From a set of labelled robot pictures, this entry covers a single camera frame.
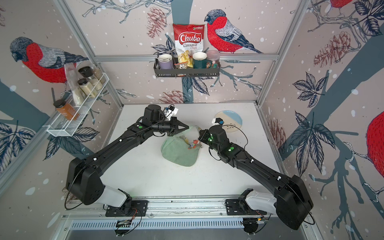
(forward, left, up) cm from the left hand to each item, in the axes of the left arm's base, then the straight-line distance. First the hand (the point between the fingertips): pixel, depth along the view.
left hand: (190, 125), depth 72 cm
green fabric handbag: (-5, +8, -15) cm, 18 cm away
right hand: (+2, -4, -8) cm, 10 cm away
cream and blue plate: (+25, -30, -28) cm, 48 cm away
